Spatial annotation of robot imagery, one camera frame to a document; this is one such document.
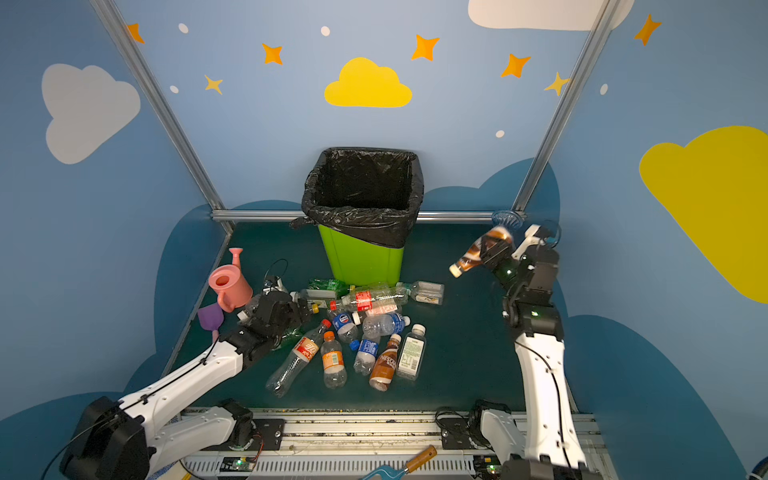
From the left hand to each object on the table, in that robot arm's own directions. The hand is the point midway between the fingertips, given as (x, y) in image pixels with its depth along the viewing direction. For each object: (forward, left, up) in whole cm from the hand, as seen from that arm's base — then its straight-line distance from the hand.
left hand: (296, 303), depth 85 cm
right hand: (+5, -51, +24) cm, 57 cm away
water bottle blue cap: (-12, -21, -8) cm, 25 cm away
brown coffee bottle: (+2, -47, +21) cm, 51 cm away
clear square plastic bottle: (+9, -39, -7) cm, 41 cm away
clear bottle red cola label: (+4, -19, -2) cm, 20 cm away
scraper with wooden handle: (-39, -27, -12) cm, 49 cm away
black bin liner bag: (+37, -21, +11) cm, 44 cm away
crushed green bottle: (+12, -7, -8) cm, 16 cm away
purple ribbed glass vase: (+30, -67, +8) cm, 73 cm away
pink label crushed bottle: (+3, -25, -8) cm, 26 cm away
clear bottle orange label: (-18, -13, -8) cm, 23 cm away
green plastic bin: (+14, -17, +3) cm, 23 cm away
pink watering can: (+8, +23, 0) cm, 24 cm away
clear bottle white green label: (+9, -3, -9) cm, 13 cm away
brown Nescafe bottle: (-16, -26, -8) cm, 31 cm away
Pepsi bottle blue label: (-3, -14, -7) cm, 16 cm away
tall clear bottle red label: (-11, -3, -7) cm, 13 cm away
